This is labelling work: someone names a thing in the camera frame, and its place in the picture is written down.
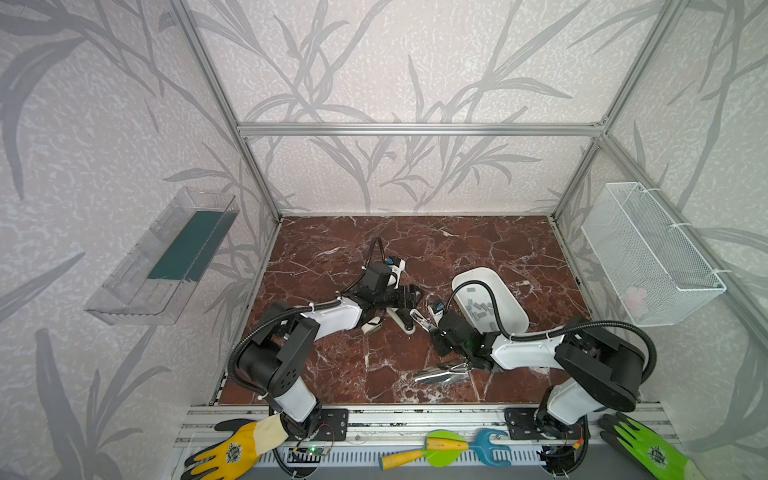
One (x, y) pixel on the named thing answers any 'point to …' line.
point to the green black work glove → (646, 448)
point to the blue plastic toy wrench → (488, 452)
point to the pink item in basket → (635, 301)
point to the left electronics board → (311, 454)
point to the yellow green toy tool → (441, 448)
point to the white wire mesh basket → (658, 274)
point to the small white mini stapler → (427, 324)
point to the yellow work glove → (235, 456)
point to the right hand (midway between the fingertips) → (434, 320)
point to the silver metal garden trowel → (456, 372)
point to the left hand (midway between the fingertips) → (419, 285)
